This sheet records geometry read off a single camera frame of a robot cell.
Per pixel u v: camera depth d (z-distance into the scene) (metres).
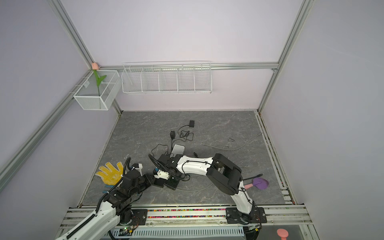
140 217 0.74
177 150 0.96
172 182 0.75
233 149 0.99
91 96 0.77
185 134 1.06
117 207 0.58
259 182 0.83
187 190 0.83
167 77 0.98
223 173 0.51
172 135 1.02
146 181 0.71
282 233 0.61
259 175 0.87
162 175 0.77
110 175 0.87
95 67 0.89
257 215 0.72
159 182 0.79
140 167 0.80
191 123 1.12
